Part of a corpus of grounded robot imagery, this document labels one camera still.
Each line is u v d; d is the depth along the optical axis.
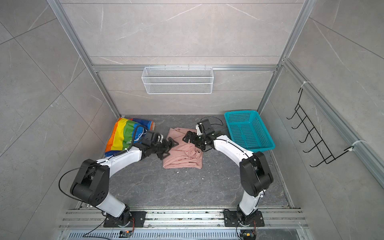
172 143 0.82
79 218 0.75
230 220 0.73
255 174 0.49
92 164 0.47
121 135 0.99
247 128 1.11
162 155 0.83
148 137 0.71
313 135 0.68
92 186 0.45
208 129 0.70
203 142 0.66
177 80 1.01
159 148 0.77
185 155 0.93
